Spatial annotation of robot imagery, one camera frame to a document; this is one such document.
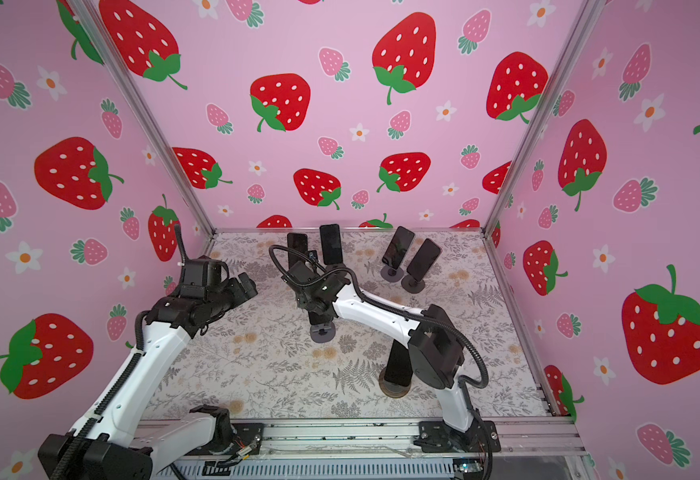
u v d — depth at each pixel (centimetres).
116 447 39
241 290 70
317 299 60
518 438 76
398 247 101
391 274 107
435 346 48
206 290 57
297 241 98
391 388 81
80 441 37
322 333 90
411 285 104
